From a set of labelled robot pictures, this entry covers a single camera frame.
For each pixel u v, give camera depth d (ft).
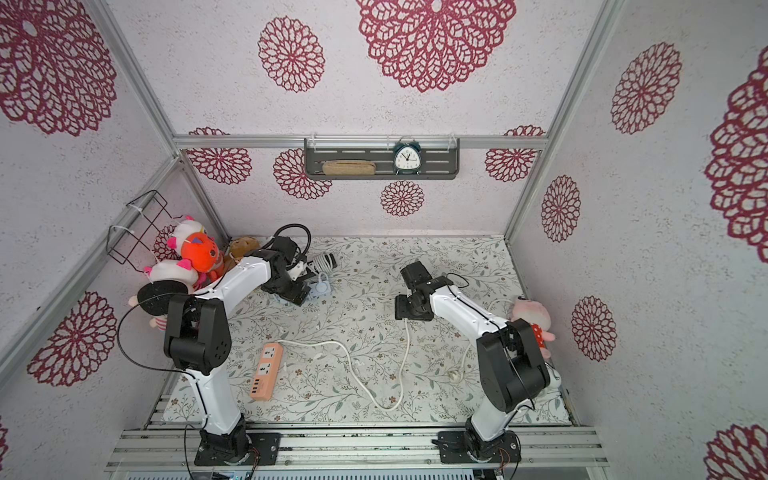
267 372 2.73
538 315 2.95
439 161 3.02
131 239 2.47
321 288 3.28
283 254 2.54
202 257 2.93
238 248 3.47
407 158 2.95
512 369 1.49
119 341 1.55
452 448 2.41
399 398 2.56
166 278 2.72
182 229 3.11
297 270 2.88
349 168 2.87
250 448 2.39
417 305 2.13
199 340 1.69
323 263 3.48
